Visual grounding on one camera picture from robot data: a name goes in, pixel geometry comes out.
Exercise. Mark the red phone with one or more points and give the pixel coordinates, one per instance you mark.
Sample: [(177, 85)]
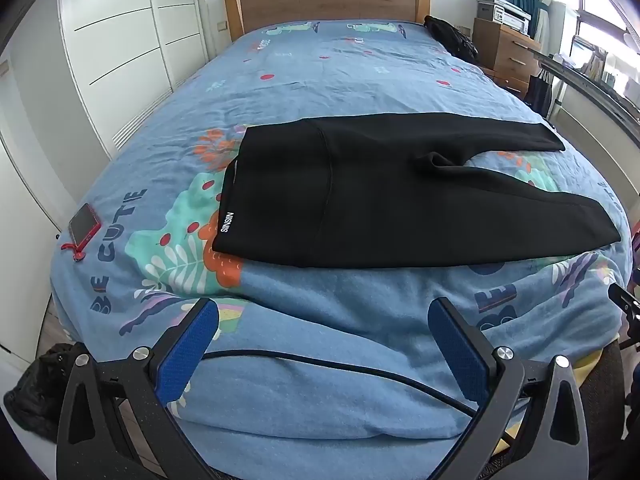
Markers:
[(84, 225)]

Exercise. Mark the dark fabric chair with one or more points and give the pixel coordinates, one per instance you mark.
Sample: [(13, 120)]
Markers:
[(610, 410)]

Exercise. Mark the black pants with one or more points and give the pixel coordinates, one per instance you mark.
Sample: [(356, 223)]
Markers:
[(375, 195)]

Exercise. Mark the black backpack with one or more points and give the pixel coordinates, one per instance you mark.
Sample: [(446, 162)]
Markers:
[(452, 37)]

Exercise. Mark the blue printed bed blanket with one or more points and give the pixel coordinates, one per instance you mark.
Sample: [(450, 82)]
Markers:
[(325, 75)]

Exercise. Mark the black hanging bag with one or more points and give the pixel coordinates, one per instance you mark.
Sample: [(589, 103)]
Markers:
[(540, 92)]

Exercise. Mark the wooden dresser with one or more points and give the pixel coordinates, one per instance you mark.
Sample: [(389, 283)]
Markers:
[(505, 55)]

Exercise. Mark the white printer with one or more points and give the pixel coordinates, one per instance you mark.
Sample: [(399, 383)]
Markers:
[(505, 15)]

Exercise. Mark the wooden headboard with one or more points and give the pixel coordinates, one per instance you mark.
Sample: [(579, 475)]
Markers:
[(325, 7)]

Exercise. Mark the glass desk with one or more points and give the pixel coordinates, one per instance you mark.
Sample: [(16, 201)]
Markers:
[(590, 82)]

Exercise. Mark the white wardrobe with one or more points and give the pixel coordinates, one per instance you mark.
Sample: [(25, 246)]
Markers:
[(125, 35)]

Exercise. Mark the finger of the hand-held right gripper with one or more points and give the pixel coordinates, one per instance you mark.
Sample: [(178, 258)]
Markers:
[(625, 302)]

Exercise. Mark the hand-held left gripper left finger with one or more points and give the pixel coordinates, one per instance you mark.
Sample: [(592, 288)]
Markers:
[(185, 355)]

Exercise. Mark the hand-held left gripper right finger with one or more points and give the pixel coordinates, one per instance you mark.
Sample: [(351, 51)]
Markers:
[(460, 355)]

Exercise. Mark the black jacket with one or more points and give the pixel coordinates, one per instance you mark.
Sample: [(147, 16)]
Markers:
[(35, 395)]

